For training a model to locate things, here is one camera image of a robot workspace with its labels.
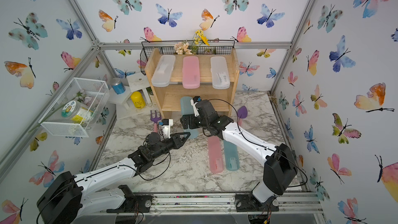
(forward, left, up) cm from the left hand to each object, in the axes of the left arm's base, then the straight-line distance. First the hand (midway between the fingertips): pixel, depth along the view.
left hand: (190, 134), depth 75 cm
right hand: (+8, +1, +2) cm, 9 cm away
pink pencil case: (-2, -13, -20) cm, 24 cm away
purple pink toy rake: (+22, +26, -20) cm, 40 cm away
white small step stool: (+36, +35, +2) cm, 50 cm away
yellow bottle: (+32, +36, -9) cm, 49 cm away
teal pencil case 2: (-3, -21, -20) cm, 29 cm away
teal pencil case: (+11, +2, +6) cm, 13 cm away
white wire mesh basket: (+17, +48, +11) cm, 53 cm away
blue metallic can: (+33, +45, +2) cm, 56 cm away
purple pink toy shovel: (+27, -33, -20) cm, 47 cm away
